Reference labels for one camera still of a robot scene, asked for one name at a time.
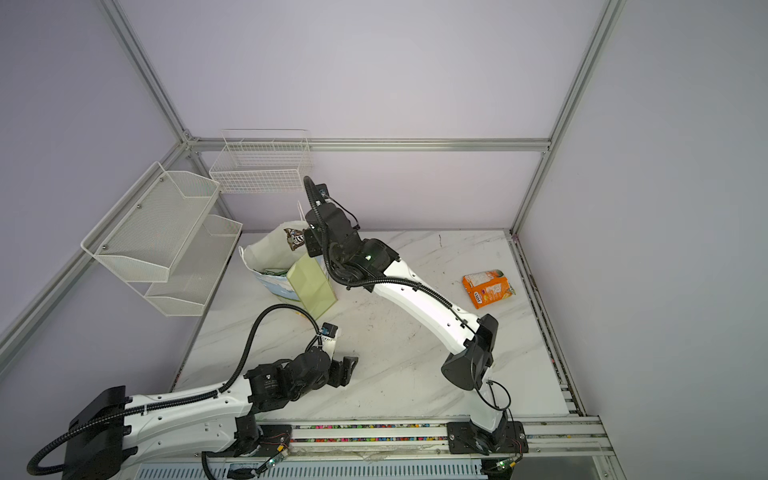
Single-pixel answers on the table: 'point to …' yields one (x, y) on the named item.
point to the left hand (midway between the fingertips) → (345, 358)
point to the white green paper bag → (291, 274)
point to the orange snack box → (487, 287)
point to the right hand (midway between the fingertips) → (311, 222)
